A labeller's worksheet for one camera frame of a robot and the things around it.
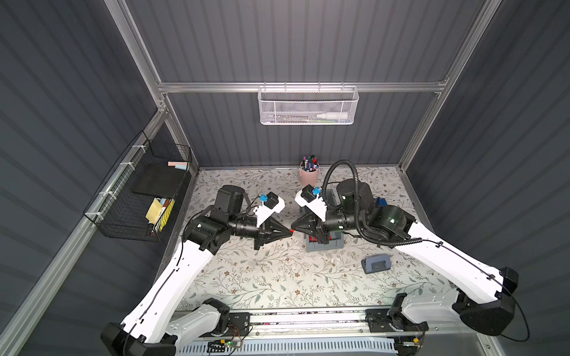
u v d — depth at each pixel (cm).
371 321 74
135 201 71
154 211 68
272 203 53
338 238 89
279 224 59
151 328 37
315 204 52
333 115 91
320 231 55
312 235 56
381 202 105
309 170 105
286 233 60
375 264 85
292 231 60
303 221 57
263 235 53
